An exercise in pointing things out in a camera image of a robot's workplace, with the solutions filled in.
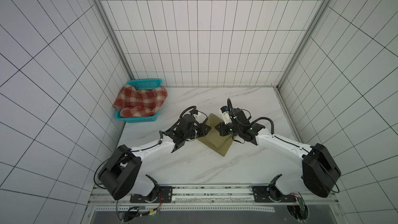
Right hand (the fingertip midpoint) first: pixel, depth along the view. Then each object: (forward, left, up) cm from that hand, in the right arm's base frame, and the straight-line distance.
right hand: (215, 126), depth 84 cm
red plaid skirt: (+21, +55, -5) cm, 59 cm away
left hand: (-3, +3, 0) cm, 5 cm away
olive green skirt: (-4, +1, -9) cm, 9 cm away
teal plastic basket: (+38, +54, -4) cm, 66 cm away
